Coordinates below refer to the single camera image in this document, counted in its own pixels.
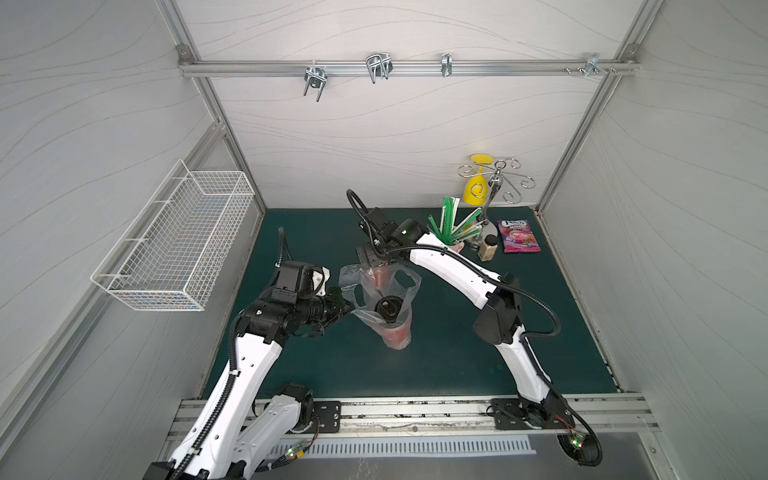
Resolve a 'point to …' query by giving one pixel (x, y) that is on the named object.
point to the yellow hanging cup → (476, 187)
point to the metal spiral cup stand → (486, 227)
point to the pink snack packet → (517, 236)
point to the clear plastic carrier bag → (359, 288)
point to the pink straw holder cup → (458, 247)
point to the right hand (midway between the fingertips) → (375, 252)
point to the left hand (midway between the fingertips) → (350, 307)
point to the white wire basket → (171, 257)
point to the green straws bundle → (447, 233)
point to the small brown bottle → (487, 249)
